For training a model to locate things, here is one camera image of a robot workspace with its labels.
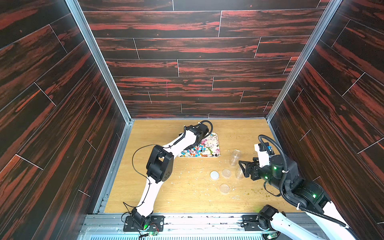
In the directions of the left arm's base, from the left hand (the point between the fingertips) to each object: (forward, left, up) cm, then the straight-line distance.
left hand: (181, 140), depth 95 cm
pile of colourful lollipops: (-2, -10, -9) cm, 14 cm away
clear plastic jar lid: (-17, -29, -10) cm, 35 cm away
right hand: (-23, -34, +17) cm, 44 cm away
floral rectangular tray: (+2, -19, -9) cm, 21 cm away
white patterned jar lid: (-19, -21, -9) cm, 29 cm away
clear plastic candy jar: (-10, -34, -1) cm, 35 cm away
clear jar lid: (-27, -26, -11) cm, 39 cm away
